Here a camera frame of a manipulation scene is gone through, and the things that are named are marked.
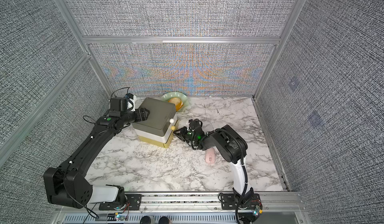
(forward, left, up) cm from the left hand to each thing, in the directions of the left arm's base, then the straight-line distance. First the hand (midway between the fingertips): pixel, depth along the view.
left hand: (146, 111), depth 82 cm
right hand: (-2, -13, -16) cm, 20 cm away
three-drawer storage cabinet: (-10, -7, -1) cm, 12 cm away
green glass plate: (+27, -6, -18) cm, 33 cm away
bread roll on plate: (+20, -16, -15) cm, 29 cm away
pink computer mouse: (-19, -35, -19) cm, 44 cm away
